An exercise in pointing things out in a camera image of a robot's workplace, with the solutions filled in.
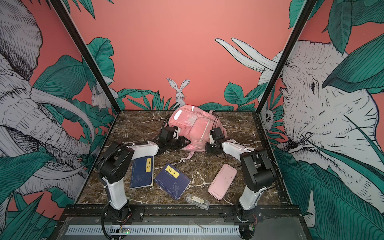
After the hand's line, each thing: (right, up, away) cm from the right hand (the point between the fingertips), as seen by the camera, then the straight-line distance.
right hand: (205, 148), depth 94 cm
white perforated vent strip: (-25, -35, -24) cm, 50 cm away
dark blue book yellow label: (-19, -17, -10) cm, 28 cm away
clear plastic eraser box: (-6, -26, -16) cm, 31 cm away
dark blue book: (-38, -13, -9) cm, 41 cm away
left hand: (-9, +5, -2) cm, 11 cm away
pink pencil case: (+9, -17, -12) cm, 23 cm away
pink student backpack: (-7, +15, +12) cm, 21 cm away
